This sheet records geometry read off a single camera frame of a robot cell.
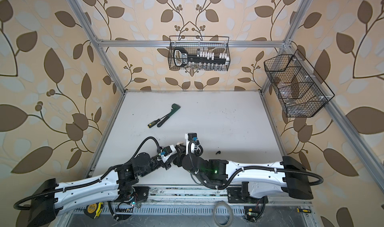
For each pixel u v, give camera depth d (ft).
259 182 1.46
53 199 1.45
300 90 2.41
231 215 2.16
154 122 3.33
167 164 2.09
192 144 1.96
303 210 2.28
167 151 1.92
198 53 2.64
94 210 2.23
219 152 2.92
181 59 2.77
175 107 3.57
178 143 2.28
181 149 2.03
